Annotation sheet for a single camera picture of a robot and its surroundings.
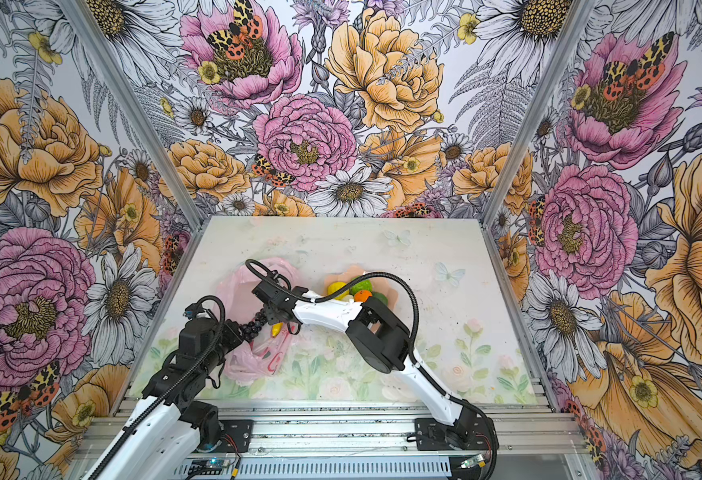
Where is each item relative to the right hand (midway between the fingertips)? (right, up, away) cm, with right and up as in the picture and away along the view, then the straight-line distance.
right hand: (281, 315), depth 94 cm
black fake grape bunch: (-8, -3, -5) cm, 10 cm away
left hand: (-9, -2, -12) cm, 14 cm away
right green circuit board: (+52, -29, -23) cm, 64 cm away
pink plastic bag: (-1, -8, -9) cm, 12 cm away
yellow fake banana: (0, -3, -5) cm, 6 cm away
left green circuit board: (-11, -30, -23) cm, 40 cm away
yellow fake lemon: (+16, +9, 0) cm, 19 cm away
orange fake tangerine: (+25, +7, -4) cm, 26 cm away
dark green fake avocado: (+31, +6, -1) cm, 31 cm away
